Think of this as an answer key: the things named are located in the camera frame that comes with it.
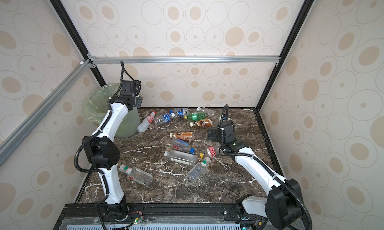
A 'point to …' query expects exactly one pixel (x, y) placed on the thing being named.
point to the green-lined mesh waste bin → (96, 107)
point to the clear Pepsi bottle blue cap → (180, 111)
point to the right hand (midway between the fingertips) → (217, 129)
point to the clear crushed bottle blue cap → (182, 145)
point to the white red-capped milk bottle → (146, 122)
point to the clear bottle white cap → (207, 111)
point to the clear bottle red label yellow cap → (210, 152)
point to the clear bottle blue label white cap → (160, 119)
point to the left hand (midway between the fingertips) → (136, 93)
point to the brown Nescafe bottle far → (204, 123)
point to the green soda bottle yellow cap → (194, 116)
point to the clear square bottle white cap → (182, 157)
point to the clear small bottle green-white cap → (197, 169)
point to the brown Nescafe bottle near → (184, 135)
